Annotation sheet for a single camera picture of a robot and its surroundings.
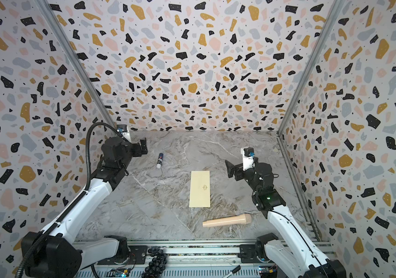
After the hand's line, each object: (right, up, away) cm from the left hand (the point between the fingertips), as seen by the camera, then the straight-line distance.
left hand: (133, 135), depth 77 cm
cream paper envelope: (+28, -29, +18) cm, 44 cm away
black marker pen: (+44, -56, -7) cm, 71 cm away
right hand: (+44, -9, -1) cm, 45 cm away
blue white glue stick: (+4, -13, +28) cm, 32 cm away
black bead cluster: (+13, -51, -9) cm, 54 cm away
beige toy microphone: (+46, -40, +6) cm, 61 cm away
